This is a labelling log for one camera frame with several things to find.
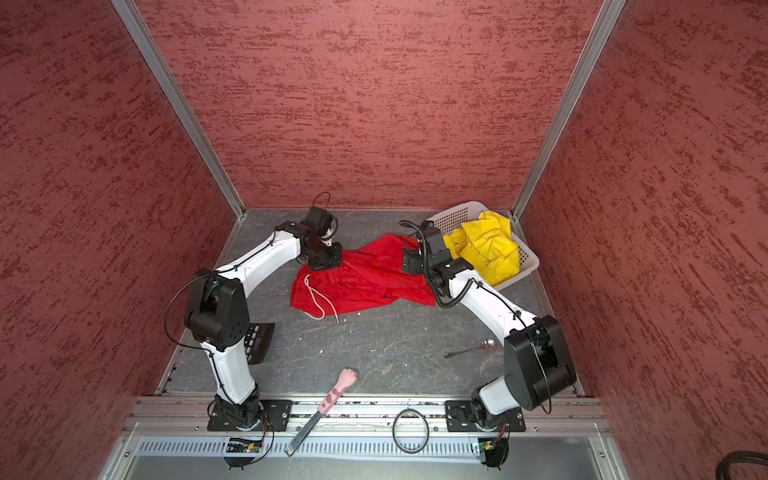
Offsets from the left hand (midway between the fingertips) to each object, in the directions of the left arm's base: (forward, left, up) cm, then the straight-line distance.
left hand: (339, 268), depth 92 cm
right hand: (0, -24, +5) cm, 24 cm away
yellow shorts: (+8, -47, +3) cm, 48 cm away
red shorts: (-2, -10, 0) cm, 10 cm away
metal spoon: (-20, -44, -8) cm, 50 cm away
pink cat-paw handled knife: (-30, -5, -8) cm, 32 cm away
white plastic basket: (+28, -44, -2) cm, 52 cm away
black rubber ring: (-41, -18, -9) cm, 46 cm away
